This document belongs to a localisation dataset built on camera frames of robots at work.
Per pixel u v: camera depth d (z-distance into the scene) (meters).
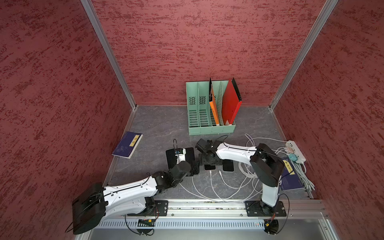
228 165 0.87
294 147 0.95
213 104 0.83
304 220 0.77
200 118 1.13
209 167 0.85
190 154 0.91
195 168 0.71
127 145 0.96
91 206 0.41
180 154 0.71
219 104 1.02
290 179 0.83
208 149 0.67
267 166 0.49
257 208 0.74
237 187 0.81
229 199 0.77
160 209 0.74
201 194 0.79
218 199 0.77
